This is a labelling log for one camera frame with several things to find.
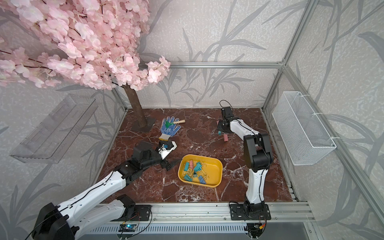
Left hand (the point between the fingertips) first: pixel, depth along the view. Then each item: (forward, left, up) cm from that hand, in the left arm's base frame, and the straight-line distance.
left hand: (176, 151), depth 76 cm
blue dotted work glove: (+29, +11, -18) cm, 35 cm away
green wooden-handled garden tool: (+32, +12, -18) cm, 39 cm away
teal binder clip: (-1, -4, -16) cm, 17 cm away
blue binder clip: (-10, -13, -16) cm, 23 cm away
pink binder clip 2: (0, -7, -16) cm, 17 cm away
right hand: (+25, -27, -11) cm, 39 cm away
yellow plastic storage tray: (-3, -19, -18) cm, 26 cm away
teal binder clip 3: (-2, -11, -15) cm, 18 cm away
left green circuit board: (-31, +23, -19) cm, 43 cm away
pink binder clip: (+19, -30, -16) cm, 39 cm away
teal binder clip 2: (-9, -5, -15) cm, 18 cm away
